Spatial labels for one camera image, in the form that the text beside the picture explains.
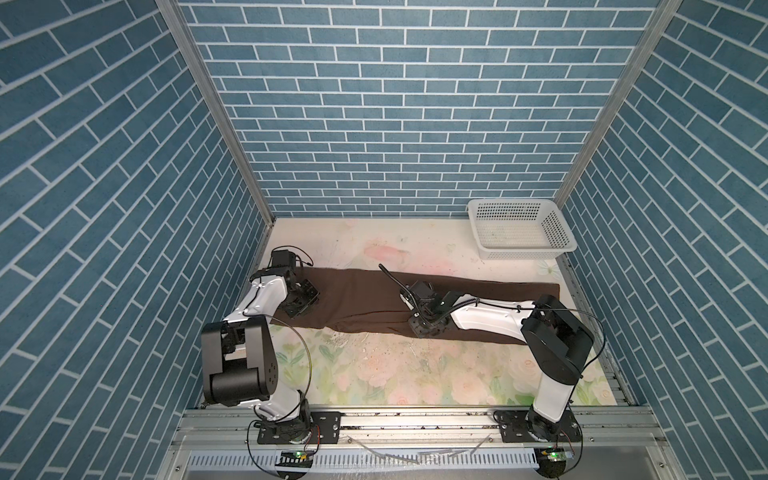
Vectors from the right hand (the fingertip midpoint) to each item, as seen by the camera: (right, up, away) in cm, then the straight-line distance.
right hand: (414, 319), depth 92 cm
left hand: (-30, +6, -1) cm, 30 cm away
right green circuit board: (+33, -29, -20) cm, 48 cm away
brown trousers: (-21, +6, +5) cm, 22 cm away
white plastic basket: (+44, +29, +27) cm, 59 cm away
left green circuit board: (-29, -29, -19) cm, 46 cm away
